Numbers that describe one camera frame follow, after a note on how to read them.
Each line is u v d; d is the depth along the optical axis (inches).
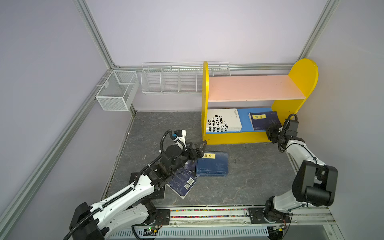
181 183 32.5
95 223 15.4
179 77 38.0
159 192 31.8
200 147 24.8
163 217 29.1
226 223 28.8
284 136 26.7
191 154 24.5
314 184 17.5
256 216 29.0
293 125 27.5
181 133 24.9
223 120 35.9
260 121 37.2
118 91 39.0
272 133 31.7
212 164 34.9
